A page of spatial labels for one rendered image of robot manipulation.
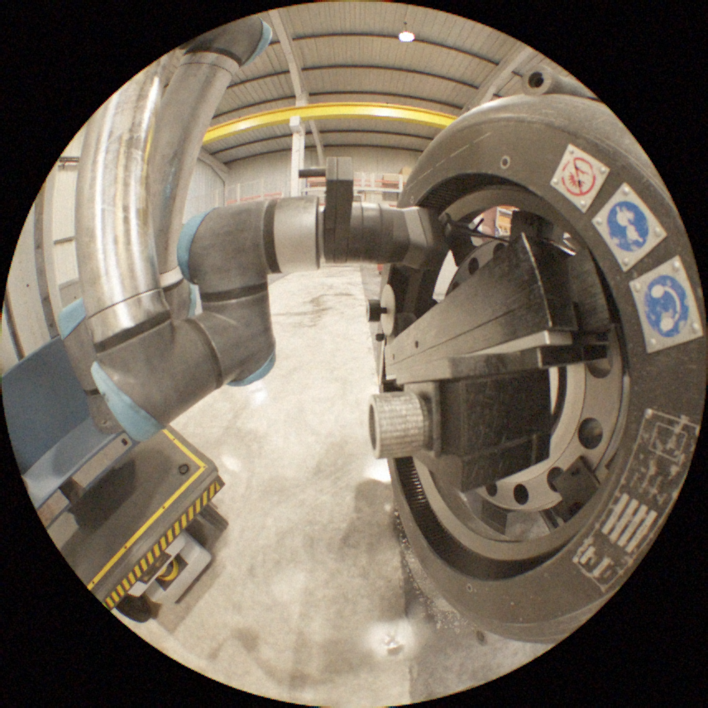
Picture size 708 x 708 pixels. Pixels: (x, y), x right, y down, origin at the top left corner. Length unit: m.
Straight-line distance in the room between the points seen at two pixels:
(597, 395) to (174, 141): 0.65
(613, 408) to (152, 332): 0.42
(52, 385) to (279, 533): 0.77
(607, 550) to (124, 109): 0.45
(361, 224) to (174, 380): 0.23
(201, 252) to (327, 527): 0.79
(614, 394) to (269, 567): 0.85
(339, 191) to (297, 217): 0.05
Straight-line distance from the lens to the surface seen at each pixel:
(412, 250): 0.26
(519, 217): 0.36
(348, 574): 0.79
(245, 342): 0.27
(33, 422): 0.74
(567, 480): 0.32
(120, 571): 0.67
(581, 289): 0.18
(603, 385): 0.28
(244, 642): 0.85
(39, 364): 0.69
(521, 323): 0.15
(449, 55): 9.42
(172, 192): 0.47
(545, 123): 0.19
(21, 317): 0.77
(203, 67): 0.50
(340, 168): 0.22
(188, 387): 0.23
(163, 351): 0.22
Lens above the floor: 0.78
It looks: 28 degrees down
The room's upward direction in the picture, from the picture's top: 1 degrees clockwise
